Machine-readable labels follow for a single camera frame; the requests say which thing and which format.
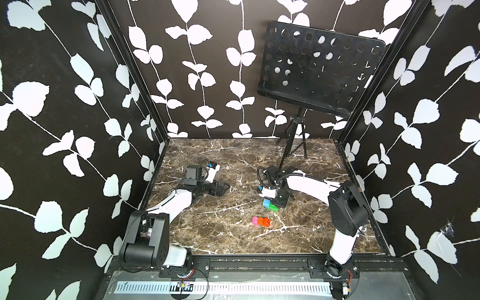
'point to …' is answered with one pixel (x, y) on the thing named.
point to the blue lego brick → (266, 202)
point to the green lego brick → (273, 207)
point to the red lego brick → (264, 222)
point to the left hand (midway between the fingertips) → (222, 181)
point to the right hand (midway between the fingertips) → (277, 198)
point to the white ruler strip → (224, 287)
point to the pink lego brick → (255, 220)
